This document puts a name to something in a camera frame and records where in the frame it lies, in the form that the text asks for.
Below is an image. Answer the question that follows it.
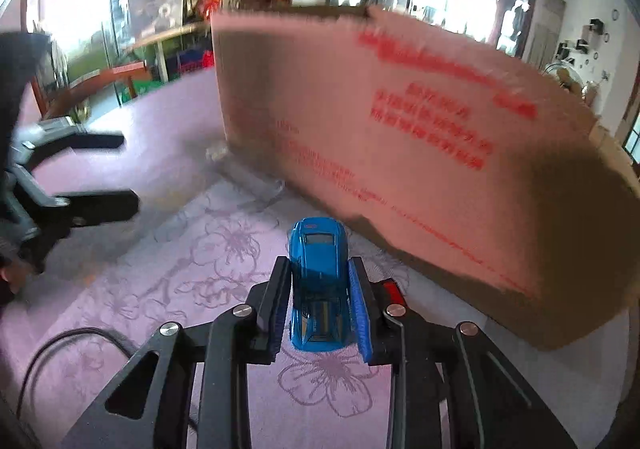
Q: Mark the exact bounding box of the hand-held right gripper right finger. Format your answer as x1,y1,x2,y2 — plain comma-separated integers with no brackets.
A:
347,256,581,449

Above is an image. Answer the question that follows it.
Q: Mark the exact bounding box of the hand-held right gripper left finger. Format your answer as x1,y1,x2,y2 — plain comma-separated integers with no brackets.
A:
60,256,293,449

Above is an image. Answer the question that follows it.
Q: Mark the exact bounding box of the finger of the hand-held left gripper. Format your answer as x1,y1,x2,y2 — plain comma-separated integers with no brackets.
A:
22,116,126,164
30,189,140,275

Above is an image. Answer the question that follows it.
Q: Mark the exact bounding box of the blue toy car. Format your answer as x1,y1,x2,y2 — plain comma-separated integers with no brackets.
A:
286,217,351,352

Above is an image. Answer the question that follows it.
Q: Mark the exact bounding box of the person's left hand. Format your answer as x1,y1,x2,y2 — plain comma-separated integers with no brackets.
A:
0,254,26,300

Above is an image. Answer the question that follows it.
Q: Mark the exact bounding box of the electric standing fan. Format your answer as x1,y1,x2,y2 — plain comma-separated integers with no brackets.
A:
542,60,583,94

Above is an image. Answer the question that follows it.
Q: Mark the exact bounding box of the black cable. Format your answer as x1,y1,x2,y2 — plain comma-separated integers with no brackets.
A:
14,327,133,422

